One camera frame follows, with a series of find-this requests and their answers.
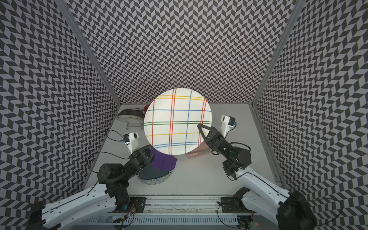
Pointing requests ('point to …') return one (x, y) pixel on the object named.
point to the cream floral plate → (130, 119)
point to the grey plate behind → (131, 112)
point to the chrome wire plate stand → (142, 125)
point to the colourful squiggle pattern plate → (158, 180)
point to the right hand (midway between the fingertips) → (196, 129)
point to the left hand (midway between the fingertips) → (160, 149)
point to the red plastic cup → (145, 107)
